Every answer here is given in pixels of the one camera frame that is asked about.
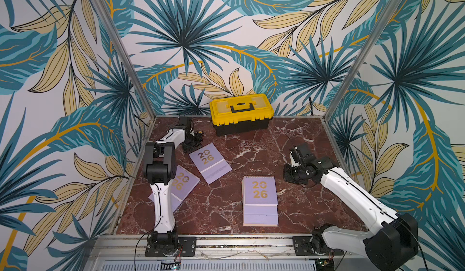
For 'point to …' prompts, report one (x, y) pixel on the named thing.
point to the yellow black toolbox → (241, 114)
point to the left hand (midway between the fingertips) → (203, 144)
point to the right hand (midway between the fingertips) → (284, 176)
